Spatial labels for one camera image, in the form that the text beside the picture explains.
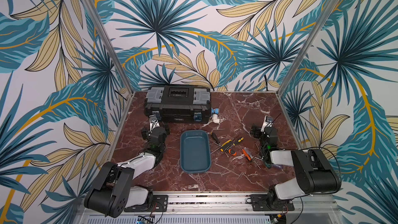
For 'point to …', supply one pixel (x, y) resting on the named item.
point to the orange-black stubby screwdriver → (232, 152)
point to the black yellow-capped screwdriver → (216, 139)
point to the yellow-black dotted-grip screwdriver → (225, 145)
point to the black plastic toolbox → (180, 104)
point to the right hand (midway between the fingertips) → (263, 124)
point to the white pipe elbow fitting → (215, 119)
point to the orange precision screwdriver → (248, 155)
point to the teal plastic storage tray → (195, 151)
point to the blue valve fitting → (214, 110)
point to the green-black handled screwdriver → (268, 165)
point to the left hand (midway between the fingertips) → (154, 125)
